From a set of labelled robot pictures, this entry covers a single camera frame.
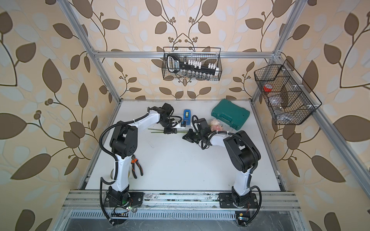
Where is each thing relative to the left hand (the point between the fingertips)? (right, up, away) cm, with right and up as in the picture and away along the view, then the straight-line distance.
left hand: (173, 127), depth 98 cm
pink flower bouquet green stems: (+28, +1, -5) cm, 29 cm away
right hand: (+6, -6, -4) cm, 10 cm away
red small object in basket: (+56, +24, -17) cm, 63 cm away
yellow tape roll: (-32, -24, -19) cm, 45 cm away
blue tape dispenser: (+9, +8, +8) cm, 14 cm away
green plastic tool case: (+45, +9, +8) cm, 46 cm away
